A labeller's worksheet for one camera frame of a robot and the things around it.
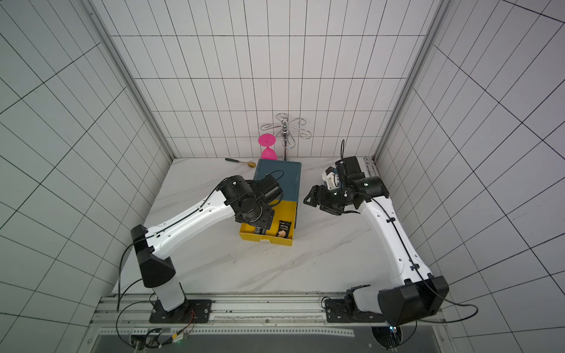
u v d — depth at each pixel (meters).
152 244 0.42
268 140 0.88
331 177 0.68
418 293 0.37
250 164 1.18
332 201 0.62
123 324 0.71
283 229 0.76
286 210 0.81
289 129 0.92
